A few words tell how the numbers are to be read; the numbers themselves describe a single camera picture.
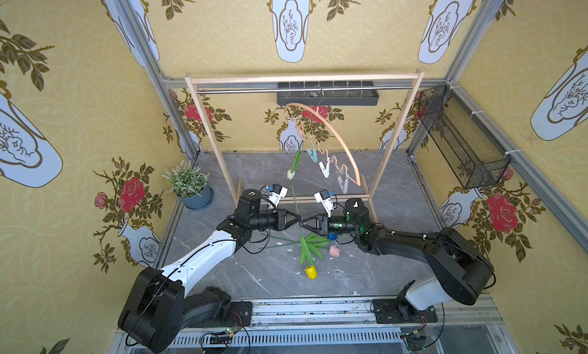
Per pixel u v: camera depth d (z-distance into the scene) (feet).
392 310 2.45
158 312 1.31
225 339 2.32
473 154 2.74
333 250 2.81
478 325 2.44
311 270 2.50
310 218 2.49
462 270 1.46
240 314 2.39
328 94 3.00
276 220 2.26
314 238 2.95
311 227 2.50
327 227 2.30
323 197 2.45
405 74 1.92
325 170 2.45
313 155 2.60
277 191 2.38
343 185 2.25
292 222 2.46
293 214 2.47
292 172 3.08
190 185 2.92
